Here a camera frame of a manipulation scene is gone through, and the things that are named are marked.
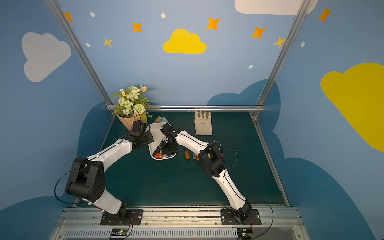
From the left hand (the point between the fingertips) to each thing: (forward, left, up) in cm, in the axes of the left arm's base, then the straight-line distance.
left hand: (150, 135), depth 93 cm
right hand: (-8, -9, -8) cm, 14 cm away
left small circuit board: (-50, +8, -13) cm, 52 cm away
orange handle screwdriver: (-11, -31, -9) cm, 34 cm away
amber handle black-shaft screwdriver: (-8, -24, -10) cm, 27 cm away
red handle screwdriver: (-10, -5, -8) cm, 14 cm away
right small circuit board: (-49, -54, -14) cm, 74 cm away
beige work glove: (+19, -35, -12) cm, 41 cm away
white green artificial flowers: (+11, +10, +17) cm, 23 cm away
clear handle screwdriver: (-8, -28, -10) cm, 31 cm away
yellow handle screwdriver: (-10, -7, -8) cm, 15 cm away
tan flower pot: (+8, +15, +3) cm, 18 cm away
